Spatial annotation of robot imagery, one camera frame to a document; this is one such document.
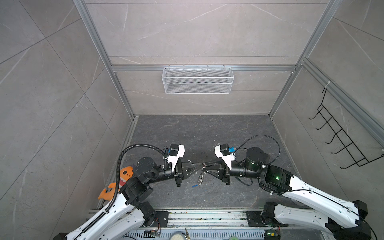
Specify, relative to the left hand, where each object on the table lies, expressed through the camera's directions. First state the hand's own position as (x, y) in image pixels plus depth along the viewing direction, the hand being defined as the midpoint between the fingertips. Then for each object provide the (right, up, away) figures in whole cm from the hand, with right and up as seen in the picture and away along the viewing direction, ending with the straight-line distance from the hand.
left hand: (201, 163), depth 53 cm
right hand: (+2, -2, +4) cm, 5 cm away
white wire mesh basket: (0, +46, +48) cm, 66 cm away
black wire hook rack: (+65, +7, +14) cm, 67 cm away
